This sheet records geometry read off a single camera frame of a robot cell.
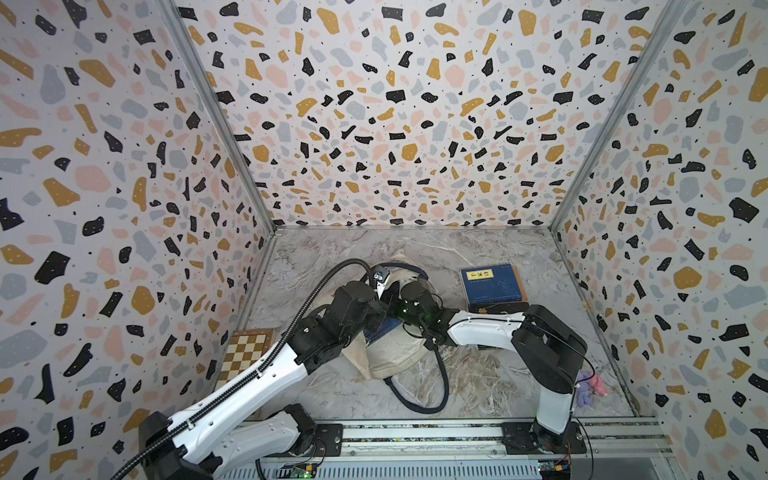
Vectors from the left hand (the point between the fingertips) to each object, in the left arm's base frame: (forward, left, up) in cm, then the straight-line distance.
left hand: (382, 294), depth 73 cm
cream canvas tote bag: (-5, -3, -24) cm, 25 cm away
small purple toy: (-18, -53, -23) cm, 61 cm away
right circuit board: (-34, -41, -26) cm, 59 cm away
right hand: (+6, +2, -12) cm, 14 cm away
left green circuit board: (-33, +19, -25) cm, 46 cm away
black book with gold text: (+9, -36, -24) cm, 44 cm away
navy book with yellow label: (+17, -37, -21) cm, 45 cm away
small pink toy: (-15, -58, -23) cm, 64 cm away
